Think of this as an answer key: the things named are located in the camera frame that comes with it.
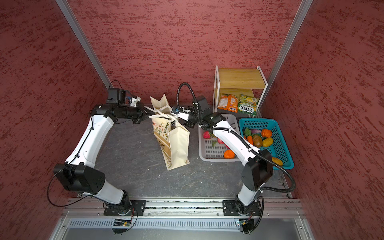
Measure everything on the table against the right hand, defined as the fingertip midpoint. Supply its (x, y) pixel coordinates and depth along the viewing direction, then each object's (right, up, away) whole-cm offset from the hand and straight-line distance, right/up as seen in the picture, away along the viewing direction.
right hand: (181, 116), depth 79 cm
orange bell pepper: (+55, -11, +19) cm, 59 cm away
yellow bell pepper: (+54, -16, +15) cm, 59 cm away
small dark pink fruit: (+15, -12, +19) cm, 27 cm away
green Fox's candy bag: (+43, +8, +19) cm, 47 cm away
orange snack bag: (+29, +10, +19) cm, 36 cm away
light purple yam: (+49, -10, +24) cm, 56 cm away
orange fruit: (+28, -23, +9) cm, 37 cm away
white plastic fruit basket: (+17, -22, +16) cm, 32 cm away
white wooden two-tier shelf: (+41, +21, +33) cm, 57 cm away
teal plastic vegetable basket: (+59, -20, +11) cm, 64 cm away
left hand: (-14, 0, -4) cm, 14 cm away
